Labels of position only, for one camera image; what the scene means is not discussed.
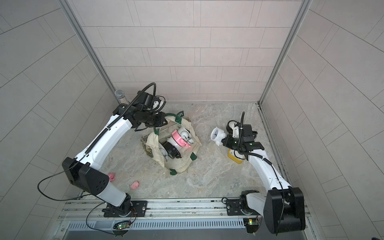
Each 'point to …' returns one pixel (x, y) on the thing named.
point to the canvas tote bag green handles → (174, 146)
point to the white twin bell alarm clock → (186, 135)
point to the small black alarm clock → (230, 126)
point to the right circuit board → (252, 224)
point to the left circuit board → (122, 225)
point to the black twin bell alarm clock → (170, 149)
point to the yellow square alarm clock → (239, 157)
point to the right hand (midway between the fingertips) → (222, 139)
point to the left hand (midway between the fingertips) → (171, 120)
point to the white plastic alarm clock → (217, 134)
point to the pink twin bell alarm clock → (179, 139)
